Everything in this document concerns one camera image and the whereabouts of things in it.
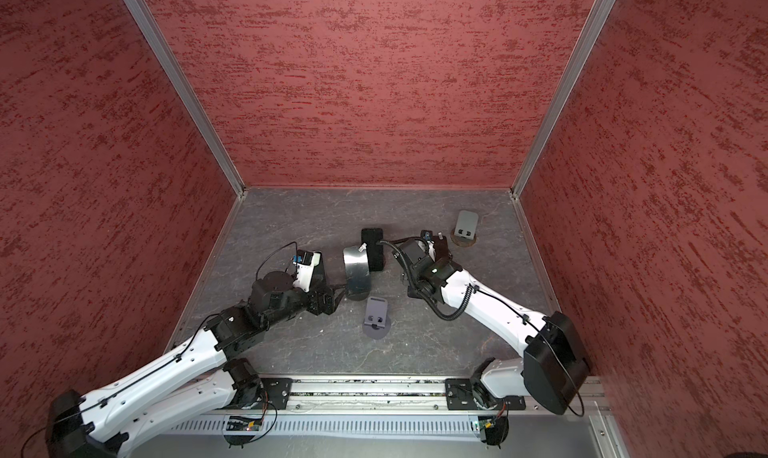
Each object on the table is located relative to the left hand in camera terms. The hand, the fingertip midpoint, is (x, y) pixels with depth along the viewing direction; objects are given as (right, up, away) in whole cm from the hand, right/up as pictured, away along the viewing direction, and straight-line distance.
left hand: (334, 288), depth 76 cm
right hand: (+22, +2, +8) cm, 24 cm away
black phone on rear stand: (+8, +12, +17) cm, 23 cm away
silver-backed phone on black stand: (+5, -1, +13) cm, 14 cm away
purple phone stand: (+11, -11, +5) cm, 17 cm away
